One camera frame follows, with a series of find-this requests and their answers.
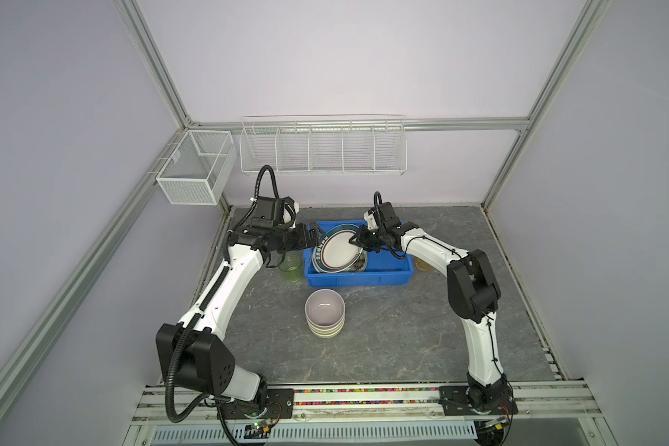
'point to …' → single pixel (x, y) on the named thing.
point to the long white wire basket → (324, 144)
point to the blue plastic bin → (381, 268)
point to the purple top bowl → (324, 308)
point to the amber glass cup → (422, 265)
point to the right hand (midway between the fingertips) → (350, 242)
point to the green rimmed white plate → (336, 253)
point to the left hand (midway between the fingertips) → (313, 240)
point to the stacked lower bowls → (325, 333)
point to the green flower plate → (360, 265)
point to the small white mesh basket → (203, 171)
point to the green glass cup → (290, 263)
